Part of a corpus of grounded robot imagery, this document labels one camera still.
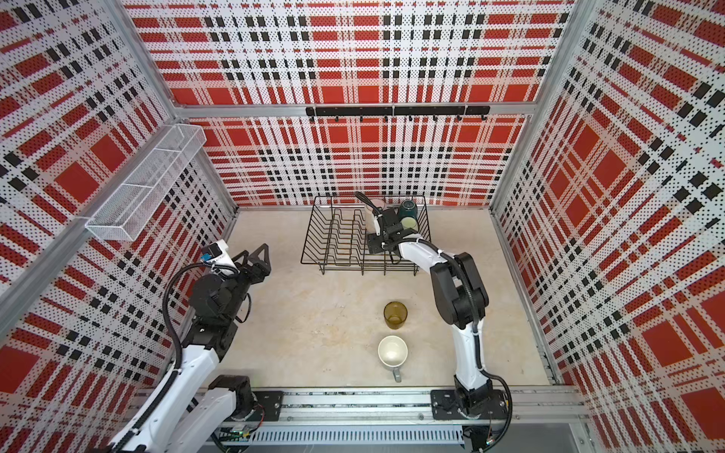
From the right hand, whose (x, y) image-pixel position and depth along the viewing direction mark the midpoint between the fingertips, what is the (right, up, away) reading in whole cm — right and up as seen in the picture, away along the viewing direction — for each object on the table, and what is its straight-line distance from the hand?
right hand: (377, 240), depth 99 cm
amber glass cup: (+6, -23, -11) cm, 26 cm away
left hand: (-32, -3, -23) cm, 40 cm away
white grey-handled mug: (+5, -33, -17) cm, 37 cm away
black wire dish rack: (-6, +2, +9) cm, 11 cm away
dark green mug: (+11, +12, +5) cm, 17 cm away
